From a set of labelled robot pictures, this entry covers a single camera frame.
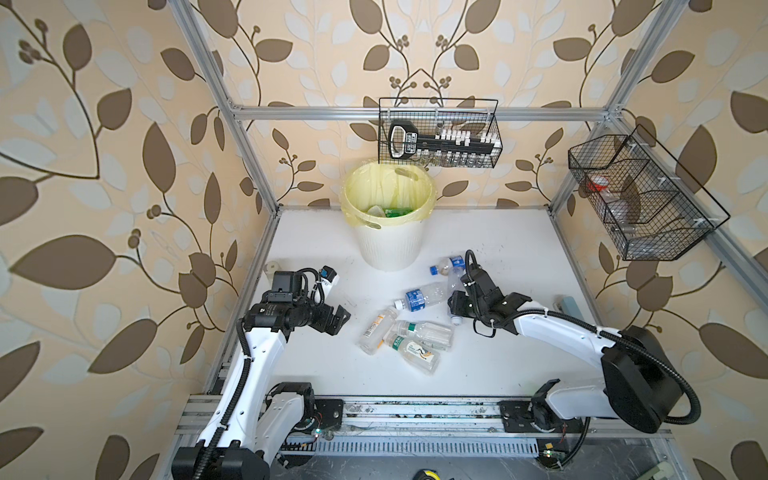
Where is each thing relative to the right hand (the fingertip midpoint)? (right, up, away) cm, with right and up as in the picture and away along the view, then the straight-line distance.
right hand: (454, 305), depth 88 cm
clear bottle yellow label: (-23, -7, -3) cm, 24 cm away
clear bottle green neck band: (-8, -9, -2) cm, 12 cm away
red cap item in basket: (+38, +35, -7) cm, 52 cm away
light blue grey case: (+34, -1, -1) cm, 34 cm away
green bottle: (-17, +29, +17) cm, 38 cm away
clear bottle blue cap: (+3, +12, +11) cm, 17 cm away
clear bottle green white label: (-12, -11, -9) cm, 18 cm away
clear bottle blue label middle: (-7, +2, +4) cm, 8 cm away
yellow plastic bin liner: (-23, +35, +15) cm, 45 cm away
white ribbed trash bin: (-18, +17, +3) cm, 25 cm away
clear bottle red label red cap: (-24, +29, +13) cm, 40 cm away
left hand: (-34, +2, -9) cm, 35 cm away
